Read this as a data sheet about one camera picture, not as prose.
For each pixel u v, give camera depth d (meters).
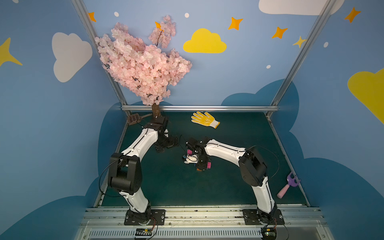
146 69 0.72
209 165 0.85
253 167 0.52
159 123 0.73
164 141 0.76
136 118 1.15
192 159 0.82
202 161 0.78
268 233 0.73
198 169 0.88
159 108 1.05
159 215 0.75
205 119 1.19
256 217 0.75
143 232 0.73
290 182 0.86
